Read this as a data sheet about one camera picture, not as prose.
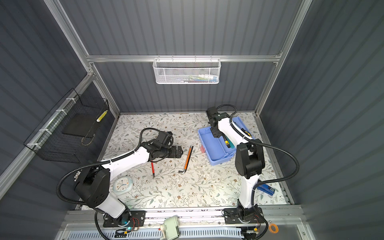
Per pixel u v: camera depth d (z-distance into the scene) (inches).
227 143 34.2
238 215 28.5
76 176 27.4
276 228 27.3
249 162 20.3
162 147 27.2
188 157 37.7
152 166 35.9
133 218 28.5
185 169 35.1
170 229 26.3
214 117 26.9
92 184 17.5
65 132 28.4
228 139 34.4
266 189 31.0
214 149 39.6
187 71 48.8
